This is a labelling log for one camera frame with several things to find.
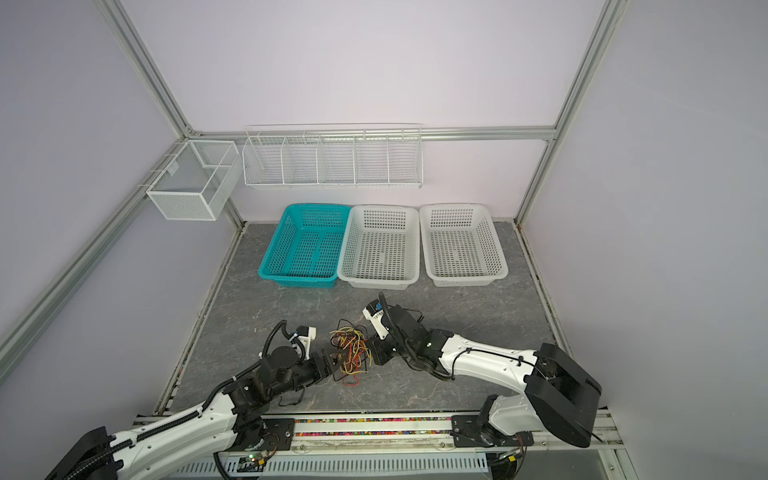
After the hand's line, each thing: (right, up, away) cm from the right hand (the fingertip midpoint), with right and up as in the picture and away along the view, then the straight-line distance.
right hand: (366, 345), depth 79 cm
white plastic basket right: (+32, +27, +33) cm, 54 cm away
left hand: (-6, -4, -1) cm, 7 cm away
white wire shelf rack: (-11, +57, +19) cm, 61 cm away
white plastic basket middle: (+2, +26, +32) cm, 42 cm away
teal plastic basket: (-26, +27, +33) cm, 50 cm away
